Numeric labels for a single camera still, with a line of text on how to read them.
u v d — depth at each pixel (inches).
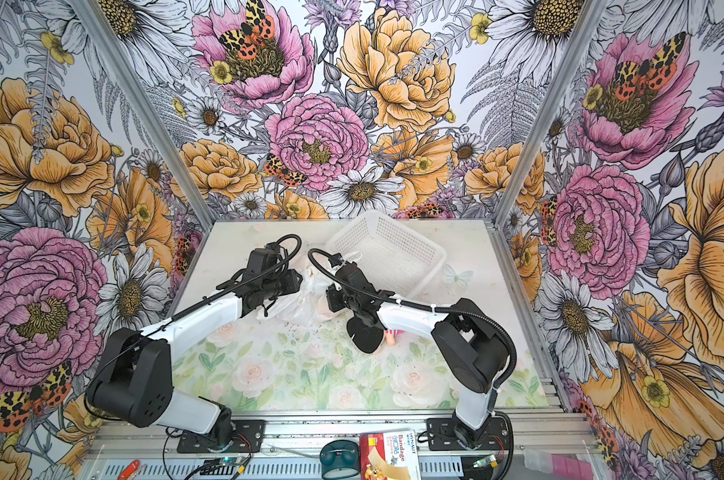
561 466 27.2
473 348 18.6
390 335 34.5
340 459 25.6
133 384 17.0
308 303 36.9
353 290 26.1
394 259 43.6
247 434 29.3
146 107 34.6
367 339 32.9
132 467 27.6
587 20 28.7
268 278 24.8
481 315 18.5
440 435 29.0
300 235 29.7
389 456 27.1
